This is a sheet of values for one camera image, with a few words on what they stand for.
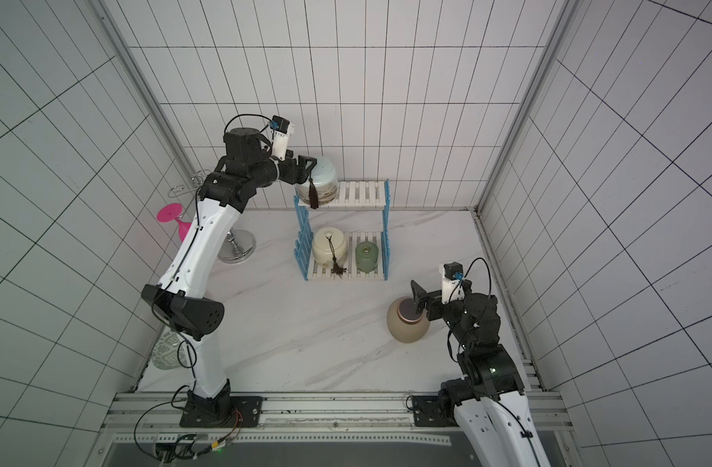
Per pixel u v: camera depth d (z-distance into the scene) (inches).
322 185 30.5
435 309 24.5
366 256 37.4
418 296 24.4
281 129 24.1
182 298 18.5
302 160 26.3
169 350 32.1
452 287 23.6
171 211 32.5
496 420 18.0
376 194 34.4
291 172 25.7
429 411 28.7
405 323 29.9
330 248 36.3
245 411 28.6
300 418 28.6
